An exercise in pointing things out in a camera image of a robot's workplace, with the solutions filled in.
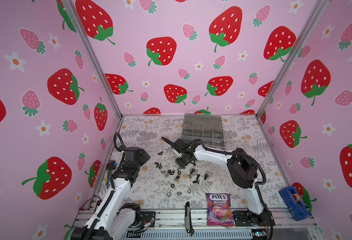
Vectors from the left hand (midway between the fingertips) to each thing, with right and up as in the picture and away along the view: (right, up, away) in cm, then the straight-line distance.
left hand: (140, 155), depth 84 cm
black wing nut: (+10, -2, +15) cm, 18 cm away
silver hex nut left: (+16, -21, -2) cm, 27 cm away
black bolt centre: (+31, -10, +7) cm, 33 cm away
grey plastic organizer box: (+44, +16, +31) cm, 56 cm away
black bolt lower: (+33, -16, +2) cm, 36 cm away
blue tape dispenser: (+81, -23, -9) cm, 85 cm away
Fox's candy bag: (+43, -28, -9) cm, 52 cm away
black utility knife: (+27, -30, -10) cm, 41 cm away
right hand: (+23, -6, +9) cm, 25 cm away
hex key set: (-21, -8, +8) cm, 24 cm away
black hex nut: (+18, -18, +2) cm, 26 cm away
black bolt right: (+39, -13, +4) cm, 41 cm away
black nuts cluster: (+18, -12, +7) cm, 22 cm away
